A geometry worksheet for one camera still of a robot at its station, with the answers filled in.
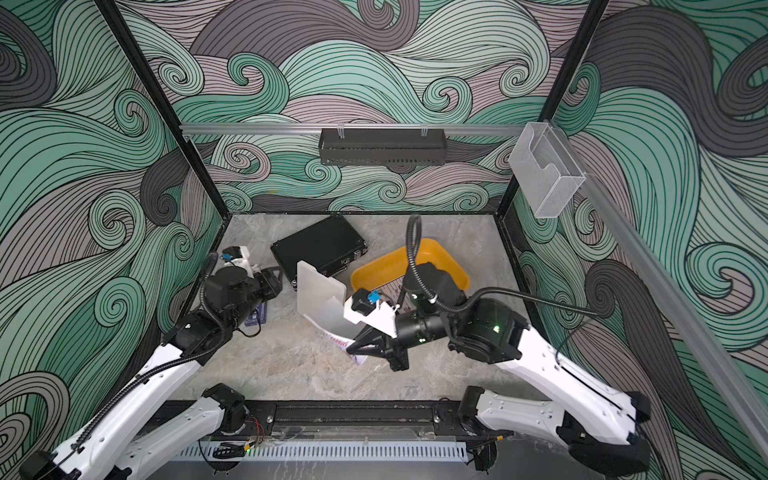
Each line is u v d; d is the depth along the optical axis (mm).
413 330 450
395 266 1006
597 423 369
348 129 925
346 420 745
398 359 444
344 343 501
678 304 509
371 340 463
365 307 427
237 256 637
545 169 780
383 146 967
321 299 879
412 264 380
